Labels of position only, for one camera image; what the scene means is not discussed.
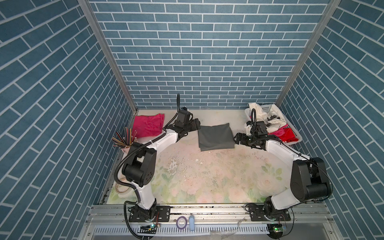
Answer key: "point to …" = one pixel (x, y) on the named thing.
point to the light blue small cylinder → (191, 223)
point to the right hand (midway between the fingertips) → (238, 137)
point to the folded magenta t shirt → (149, 125)
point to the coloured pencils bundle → (125, 141)
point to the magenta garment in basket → (280, 132)
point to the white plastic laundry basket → (266, 108)
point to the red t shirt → (289, 136)
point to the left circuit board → (150, 229)
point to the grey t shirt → (217, 137)
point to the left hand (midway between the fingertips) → (196, 123)
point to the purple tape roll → (179, 227)
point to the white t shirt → (274, 119)
